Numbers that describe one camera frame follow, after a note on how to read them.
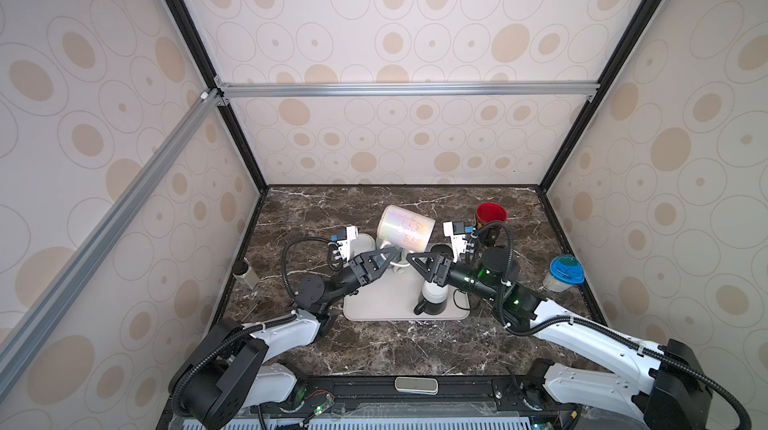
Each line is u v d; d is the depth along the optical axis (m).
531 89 1.96
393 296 0.90
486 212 0.98
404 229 0.64
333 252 0.68
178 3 0.73
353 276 0.63
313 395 0.73
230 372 0.42
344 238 0.67
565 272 0.86
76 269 0.50
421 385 0.73
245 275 0.87
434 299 0.82
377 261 0.66
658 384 0.41
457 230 0.64
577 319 0.50
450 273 0.62
